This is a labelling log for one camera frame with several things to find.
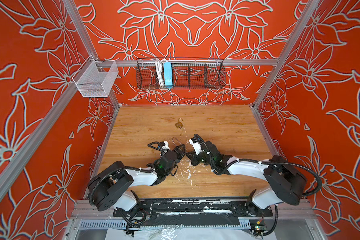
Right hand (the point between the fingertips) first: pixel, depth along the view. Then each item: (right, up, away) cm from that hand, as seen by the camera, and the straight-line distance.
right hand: (184, 154), depth 83 cm
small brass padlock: (-3, +16, +23) cm, 29 cm away
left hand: (+1, +4, 0) cm, 4 cm away
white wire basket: (-57, +46, +11) cm, 74 cm away
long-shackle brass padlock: (-2, +4, 0) cm, 4 cm away
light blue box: (-10, +48, +6) cm, 49 cm away
